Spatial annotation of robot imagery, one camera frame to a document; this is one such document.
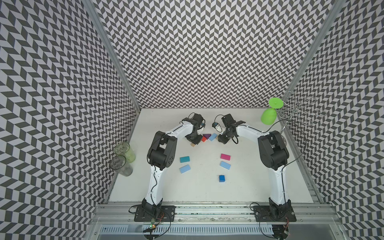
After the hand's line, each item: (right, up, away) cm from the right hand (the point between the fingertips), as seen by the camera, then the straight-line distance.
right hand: (221, 139), depth 101 cm
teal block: (-24, -11, -10) cm, 29 cm away
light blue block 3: (+1, -15, -10) cm, 18 cm away
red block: (-12, 0, +1) cm, 12 cm away
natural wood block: (-20, -3, -5) cm, 21 cm away
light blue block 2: (-6, +2, -2) cm, 7 cm away
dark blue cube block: (-3, -20, -19) cm, 27 cm away
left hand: (-19, -1, -2) cm, 19 cm away
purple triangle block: (-10, +3, 0) cm, 10 cm away
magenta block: (+1, -10, -10) cm, 14 cm away
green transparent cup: (-61, -4, -13) cm, 62 cm away
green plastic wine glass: (+24, +16, -18) cm, 34 cm away
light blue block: (-24, -15, -14) cm, 32 cm away
